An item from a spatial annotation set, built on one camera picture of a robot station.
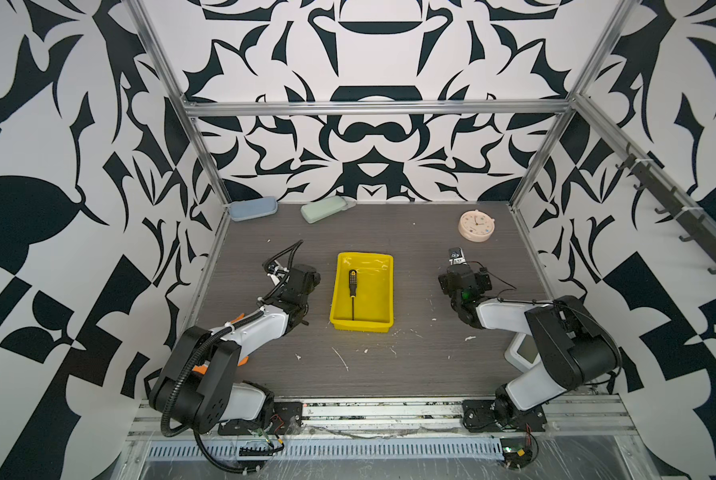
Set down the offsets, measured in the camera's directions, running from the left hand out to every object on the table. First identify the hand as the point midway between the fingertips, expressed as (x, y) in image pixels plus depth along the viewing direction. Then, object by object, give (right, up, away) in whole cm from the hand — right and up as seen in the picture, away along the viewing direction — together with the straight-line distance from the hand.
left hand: (297, 273), depth 90 cm
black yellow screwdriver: (+16, -4, +7) cm, 18 cm away
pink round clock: (+61, +15, +21) cm, 66 cm away
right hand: (+52, +1, +4) cm, 53 cm away
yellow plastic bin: (+23, -9, +5) cm, 25 cm away
